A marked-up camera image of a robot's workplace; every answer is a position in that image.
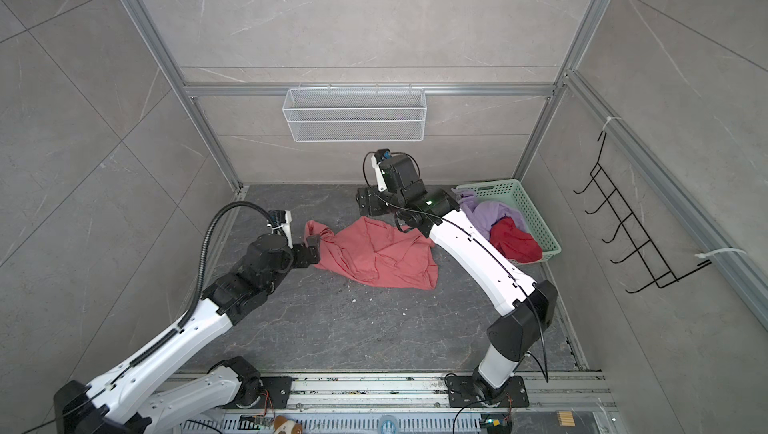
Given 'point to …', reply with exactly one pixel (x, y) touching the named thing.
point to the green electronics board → (495, 423)
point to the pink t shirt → (374, 250)
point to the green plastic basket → (510, 192)
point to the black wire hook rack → (644, 250)
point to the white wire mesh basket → (355, 114)
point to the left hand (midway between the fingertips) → (304, 231)
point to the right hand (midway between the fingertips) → (371, 192)
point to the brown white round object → (284, 426)
